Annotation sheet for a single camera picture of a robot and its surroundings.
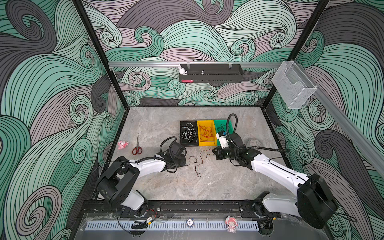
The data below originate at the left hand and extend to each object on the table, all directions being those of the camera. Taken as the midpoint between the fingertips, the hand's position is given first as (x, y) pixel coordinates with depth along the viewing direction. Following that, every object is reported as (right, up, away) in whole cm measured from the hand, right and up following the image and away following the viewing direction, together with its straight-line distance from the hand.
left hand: (185, 160), depth 90 cm
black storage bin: (0, +10, +7) cm, 13 cm away
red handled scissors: (-31, +5, +5) cm, 32 cm away
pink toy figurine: (-41, +9, +5) cm, 42 cm away
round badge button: (+3, -24, -20) cm, 31 cm away
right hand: (+16, +7, -6) cm, 19 cm away
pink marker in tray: (+3, +49, 0) cm, 49 cm away
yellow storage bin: (+17, +10, +7) cm, 21 cm away
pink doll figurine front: (+22, -22, -23) cm, 39 cm away
